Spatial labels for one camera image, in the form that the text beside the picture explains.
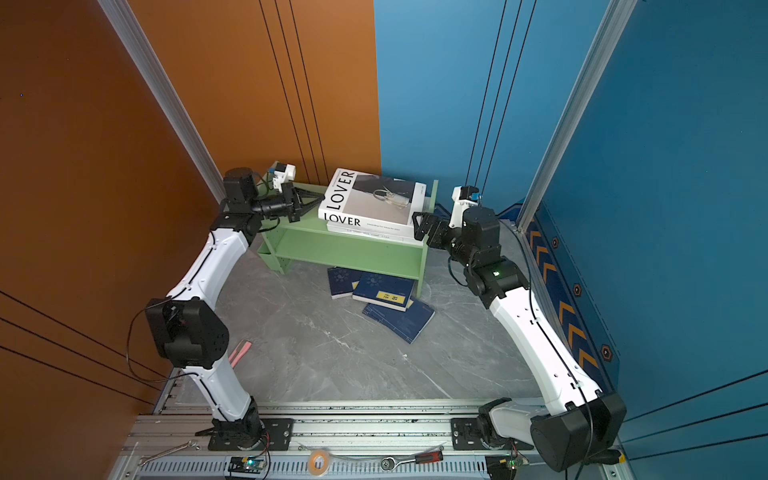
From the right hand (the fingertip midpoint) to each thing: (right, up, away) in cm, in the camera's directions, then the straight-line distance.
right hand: (424, 218), depth 71 cm
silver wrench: (-67, -58, 0) cm, 88 cm away
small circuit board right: (+18, -59, -1) cm, 62 cm away
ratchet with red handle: (-8, -57, -2) cm, 58 cm away
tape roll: (-26, -59, -2) cm, 65 cm away
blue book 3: (-4, -30, +20) cm, 37 cm away
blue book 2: (-9, -21, +26) cm, 35 cm away
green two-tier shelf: (-33, -3, +10) cm, 34 cm away
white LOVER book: (-16, +6, +9) cm, 19 cm away
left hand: (-25, +6, +5) cm, 26 cm away
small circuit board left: (-42, -59, 0) cm, 72 cm away
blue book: (-25, -18, +31) cm, 44 cm away
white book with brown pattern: (-12, -3, +7) cm, 14 cm away
